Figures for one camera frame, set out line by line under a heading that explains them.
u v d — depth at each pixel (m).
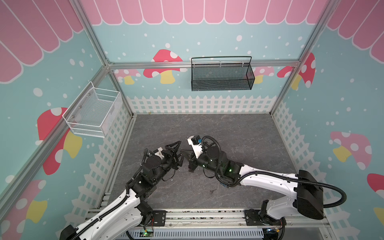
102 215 0.45
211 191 0.83
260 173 0.50
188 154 0.64
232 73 0.94
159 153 0.69
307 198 0.41
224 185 0.55
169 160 0.65
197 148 0.60
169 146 0.67
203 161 0.61
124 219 0.57
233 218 0.76
